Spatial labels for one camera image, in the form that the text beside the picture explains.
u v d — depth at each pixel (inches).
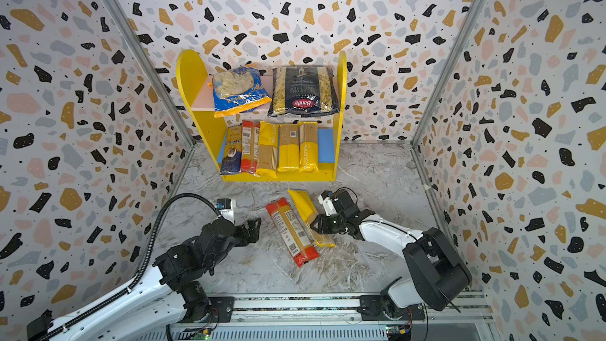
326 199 32.1
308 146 38.1
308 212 34.6
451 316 29.2
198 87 32.7
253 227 27.0
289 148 38.2
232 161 36.3
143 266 32.5
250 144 38.3
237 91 28.3
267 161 36.2
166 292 19.5
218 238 21.3
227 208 25.6
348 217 27.1
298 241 33.7
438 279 16.9
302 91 28.6
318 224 30.9
